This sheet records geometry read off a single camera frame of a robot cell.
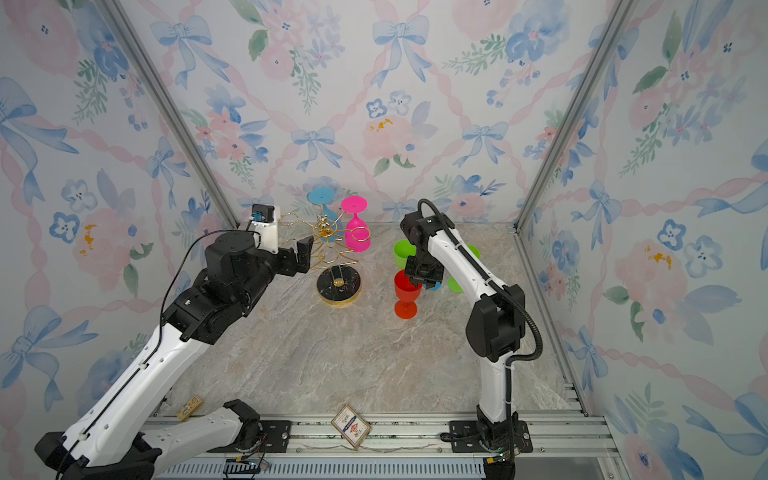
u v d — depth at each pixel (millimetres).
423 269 723
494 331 516
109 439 371
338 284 1005
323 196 860
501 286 517
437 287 782
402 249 952
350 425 747
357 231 874
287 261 573
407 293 851
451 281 764
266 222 527
